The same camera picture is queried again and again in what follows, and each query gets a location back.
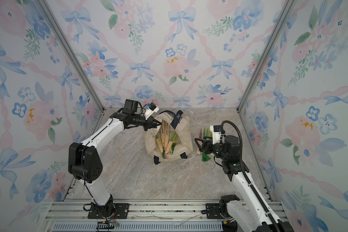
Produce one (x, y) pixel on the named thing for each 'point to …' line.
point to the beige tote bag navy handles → (184, 145)
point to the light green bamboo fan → (205, 157)
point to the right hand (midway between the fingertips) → (201, 137)
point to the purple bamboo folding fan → (200, 133)
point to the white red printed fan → (163, 138)
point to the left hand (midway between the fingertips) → (161, 122)
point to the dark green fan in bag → (173, 137)
